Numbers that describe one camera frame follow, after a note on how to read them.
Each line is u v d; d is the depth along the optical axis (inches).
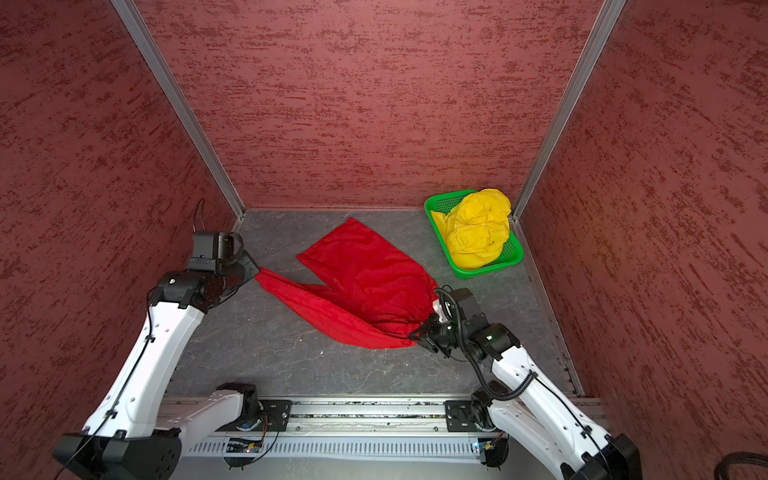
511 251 40.2
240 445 28.6
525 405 19.4
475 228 41.9
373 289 37.9
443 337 25.5
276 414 29.2
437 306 29.7
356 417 29.8
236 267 25.8
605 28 28.9
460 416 29.1
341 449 30.5
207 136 39.0
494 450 28.2
